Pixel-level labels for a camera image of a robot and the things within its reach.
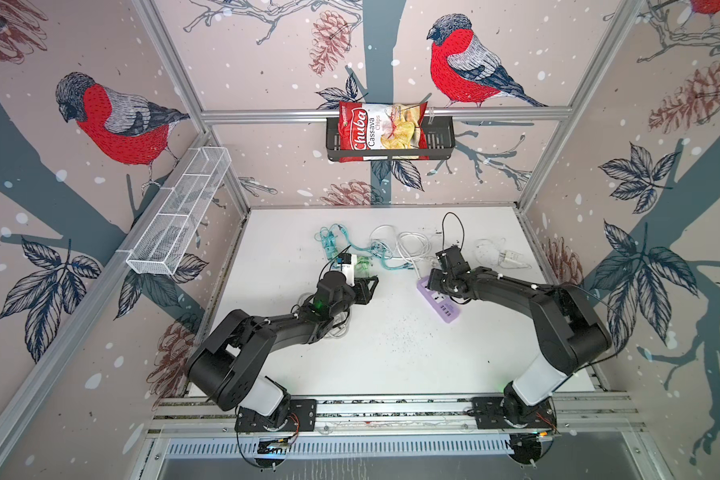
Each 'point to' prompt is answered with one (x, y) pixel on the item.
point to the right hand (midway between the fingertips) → (432, 288)
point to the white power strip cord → (412, 246)
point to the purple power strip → (445, 307)
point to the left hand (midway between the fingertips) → (376, 280)
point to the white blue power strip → (330, 244)
